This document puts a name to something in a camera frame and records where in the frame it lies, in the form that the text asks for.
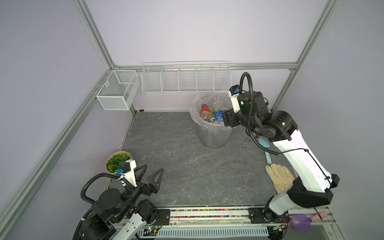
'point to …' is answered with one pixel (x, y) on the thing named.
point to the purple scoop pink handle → (302, 222)
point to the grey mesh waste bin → (213, 139)
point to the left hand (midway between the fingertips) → (155, 170)
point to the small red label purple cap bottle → (205, 112)
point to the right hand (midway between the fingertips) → (232, 110)
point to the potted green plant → (112, 162)
